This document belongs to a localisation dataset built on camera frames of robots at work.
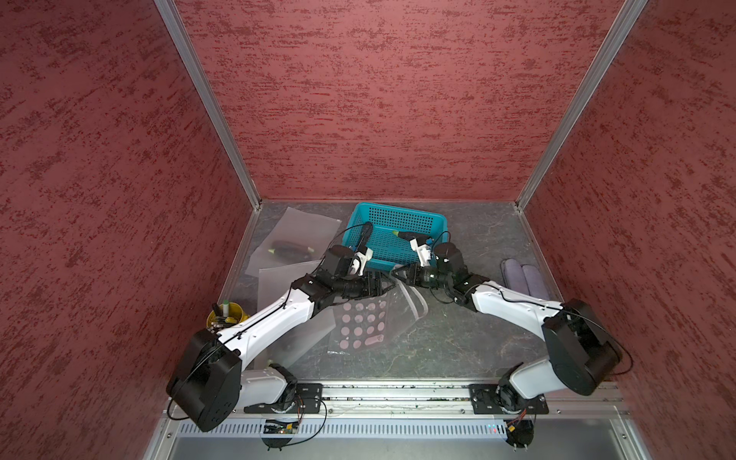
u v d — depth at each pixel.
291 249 1.03
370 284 0.69
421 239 0.79
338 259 0.62
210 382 0.41
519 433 0.71
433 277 0.73
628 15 0.71
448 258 0.66
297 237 1.04
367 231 1.07
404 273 0.81
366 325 0.87
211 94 0.87
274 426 0.73
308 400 0.74
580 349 0.44
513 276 0.97
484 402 0.74
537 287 0.92
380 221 1.10
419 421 0.71
